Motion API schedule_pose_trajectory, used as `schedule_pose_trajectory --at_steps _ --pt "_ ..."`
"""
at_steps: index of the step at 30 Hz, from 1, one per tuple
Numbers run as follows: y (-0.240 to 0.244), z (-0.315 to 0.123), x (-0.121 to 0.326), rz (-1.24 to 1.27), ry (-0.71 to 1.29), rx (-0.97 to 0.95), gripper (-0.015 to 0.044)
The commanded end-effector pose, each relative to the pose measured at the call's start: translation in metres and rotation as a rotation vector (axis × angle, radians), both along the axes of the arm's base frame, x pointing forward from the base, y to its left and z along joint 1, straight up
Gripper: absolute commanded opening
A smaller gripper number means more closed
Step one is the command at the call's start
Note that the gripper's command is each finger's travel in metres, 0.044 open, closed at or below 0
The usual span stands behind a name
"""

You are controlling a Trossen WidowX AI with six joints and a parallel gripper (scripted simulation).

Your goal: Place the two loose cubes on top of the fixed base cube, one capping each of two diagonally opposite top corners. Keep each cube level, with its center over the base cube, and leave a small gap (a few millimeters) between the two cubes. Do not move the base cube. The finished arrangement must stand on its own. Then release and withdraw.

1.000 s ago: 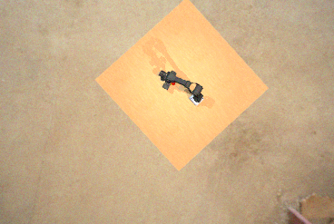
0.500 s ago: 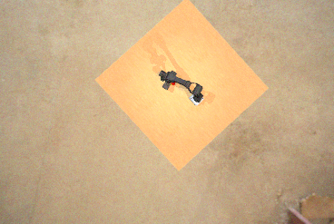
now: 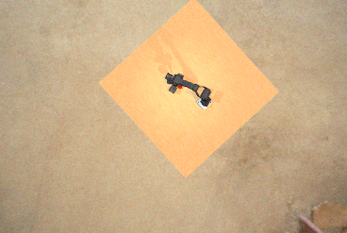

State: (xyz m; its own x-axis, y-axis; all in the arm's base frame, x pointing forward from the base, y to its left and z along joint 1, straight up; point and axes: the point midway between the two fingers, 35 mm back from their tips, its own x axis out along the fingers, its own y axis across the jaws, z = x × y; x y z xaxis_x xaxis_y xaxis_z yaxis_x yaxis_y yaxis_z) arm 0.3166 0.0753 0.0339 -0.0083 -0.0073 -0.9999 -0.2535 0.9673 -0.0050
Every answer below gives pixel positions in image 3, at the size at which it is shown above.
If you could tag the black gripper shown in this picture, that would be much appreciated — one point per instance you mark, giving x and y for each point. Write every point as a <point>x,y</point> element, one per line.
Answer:
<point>173,88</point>

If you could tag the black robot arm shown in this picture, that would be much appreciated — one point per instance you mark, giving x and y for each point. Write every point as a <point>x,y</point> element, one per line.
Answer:
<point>178,80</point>

